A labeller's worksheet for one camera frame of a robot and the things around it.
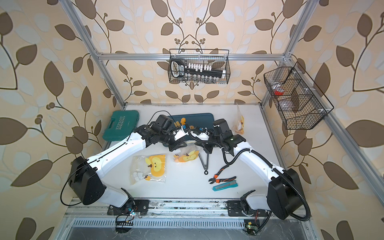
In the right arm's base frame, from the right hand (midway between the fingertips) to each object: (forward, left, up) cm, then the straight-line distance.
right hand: (197, 141), depth 80 cm
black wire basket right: (+15, -52, +14) cm, 56 cm away
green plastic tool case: (+22, +53, -11) cm, 58 cm away
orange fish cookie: (+25, +10, -12) cm, 29 cm away
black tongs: (-11, -5, -17) cm, 21 cm away
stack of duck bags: (-8, +28, -13) cm, 32 cm away
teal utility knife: (-18, -15, -18) cm, 30 cm away
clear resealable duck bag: (+15, -26, -3) cm, 31 cm away
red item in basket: (+20, -46, +15) cm, 52 cm away
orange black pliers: (-15, -10, -16) cm, 24 cm away
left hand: (0, +8, +2) cm, 8 cm away
